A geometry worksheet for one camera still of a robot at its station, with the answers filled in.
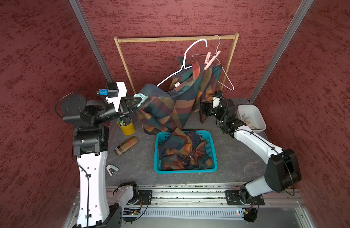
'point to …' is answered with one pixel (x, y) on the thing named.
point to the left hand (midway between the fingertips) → (146, 101)
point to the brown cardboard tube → (125, 145)
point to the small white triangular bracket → (112, 169)
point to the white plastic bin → (251, 115)
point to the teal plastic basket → (209, 137)
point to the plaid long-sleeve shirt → (183, 150)
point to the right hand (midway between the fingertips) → (204, 104)
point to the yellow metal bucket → (127, 130)
